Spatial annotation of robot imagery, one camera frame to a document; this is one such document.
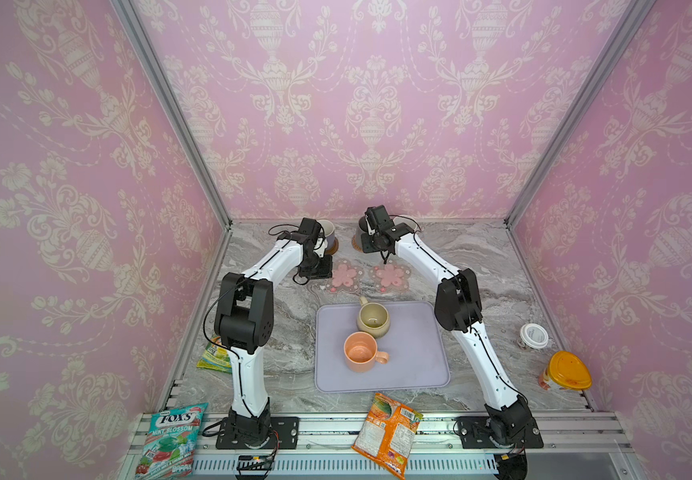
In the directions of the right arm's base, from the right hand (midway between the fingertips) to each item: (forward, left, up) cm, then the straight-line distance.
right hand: (370, 239), depth 105 cm
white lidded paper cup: (-37, -43, -2) cm, 57 cm away
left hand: (-14, +14, 0) cm, 20 cm away
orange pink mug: (-38, +6, -7) cm, 39 cm away
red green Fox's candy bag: (-59, +52, -5) cm, 79 cm away
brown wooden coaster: (+3, +13, -7) cm, 15 cm away
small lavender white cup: (+3, +14, +2) cm, 15 cm away
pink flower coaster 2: (-10, -6, -8) cm, 15 cm away
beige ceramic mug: (-27, +1, -6) cm, 28 cm away
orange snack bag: (-58, 0, -6) cm, 59 cm away
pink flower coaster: (-10, +9, -8) cm, 16 cm away
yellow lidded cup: (-48, -45, +1) cm, 66 cm away
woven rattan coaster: (+3, +6, -6) cm, 9 cm away
